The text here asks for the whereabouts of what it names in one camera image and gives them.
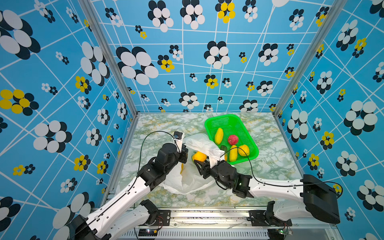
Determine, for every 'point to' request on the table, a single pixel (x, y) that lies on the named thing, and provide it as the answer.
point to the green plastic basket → (231, 132)
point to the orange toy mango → (226, 157)
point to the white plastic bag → (187, 178)
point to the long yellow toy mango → (219, 136)
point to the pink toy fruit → (233, 139)
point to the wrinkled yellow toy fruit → (245, 149)
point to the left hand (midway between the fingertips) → (186, 144)
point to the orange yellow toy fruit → (198, 156)
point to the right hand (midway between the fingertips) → (198, 159)
